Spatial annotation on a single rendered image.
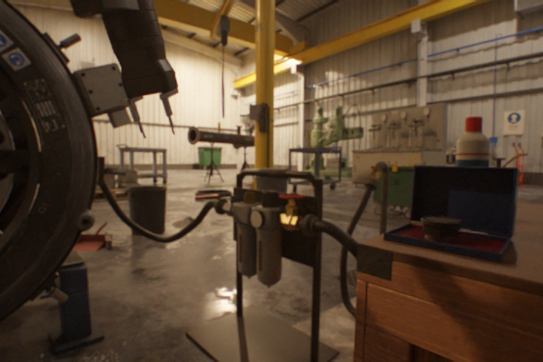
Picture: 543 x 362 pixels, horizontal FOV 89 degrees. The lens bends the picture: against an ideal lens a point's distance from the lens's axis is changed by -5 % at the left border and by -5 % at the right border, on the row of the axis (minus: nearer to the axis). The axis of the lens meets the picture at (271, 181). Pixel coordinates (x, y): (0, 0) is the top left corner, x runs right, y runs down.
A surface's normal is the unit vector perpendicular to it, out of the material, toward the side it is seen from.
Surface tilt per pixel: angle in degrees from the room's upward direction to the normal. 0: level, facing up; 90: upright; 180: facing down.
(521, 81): 90
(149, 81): 113
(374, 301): 90
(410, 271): 90
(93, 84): 90
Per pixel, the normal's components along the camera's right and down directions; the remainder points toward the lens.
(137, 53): -0.07, 0.59
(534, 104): -0.79, 0.04
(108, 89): 0.69, 0.06
